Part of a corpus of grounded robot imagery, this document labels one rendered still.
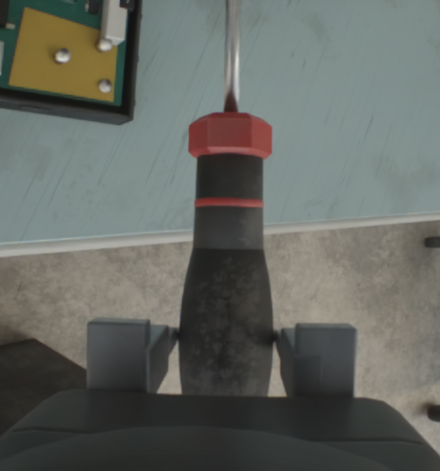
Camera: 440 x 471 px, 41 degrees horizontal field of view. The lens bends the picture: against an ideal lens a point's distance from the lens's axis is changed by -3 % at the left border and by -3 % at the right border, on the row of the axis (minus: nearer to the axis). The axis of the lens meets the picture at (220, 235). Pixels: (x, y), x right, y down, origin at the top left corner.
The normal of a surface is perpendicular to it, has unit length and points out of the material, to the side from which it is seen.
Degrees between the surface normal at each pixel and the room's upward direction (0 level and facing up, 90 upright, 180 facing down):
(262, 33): 0
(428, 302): 0
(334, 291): 0
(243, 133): 34
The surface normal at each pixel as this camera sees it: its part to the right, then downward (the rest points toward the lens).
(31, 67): 0.53, 0.00
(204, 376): -0.41, 0.02
